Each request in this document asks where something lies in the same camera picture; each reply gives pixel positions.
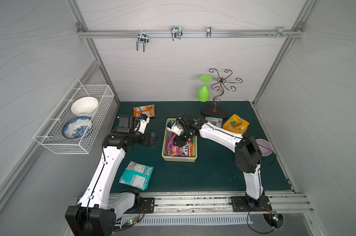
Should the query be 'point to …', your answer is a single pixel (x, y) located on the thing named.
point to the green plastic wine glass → (203, 91)
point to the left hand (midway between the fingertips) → (149, 136)
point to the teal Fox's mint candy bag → (217, 121)
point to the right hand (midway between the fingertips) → (176, 139)
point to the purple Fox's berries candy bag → (172, 150)
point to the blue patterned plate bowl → (77, 127)
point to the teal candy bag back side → (136, 175)
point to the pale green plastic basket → (177, 159)
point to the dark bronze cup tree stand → (219, 111)
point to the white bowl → (84, 106)
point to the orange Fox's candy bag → (149, 109)
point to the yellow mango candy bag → (236, 124)
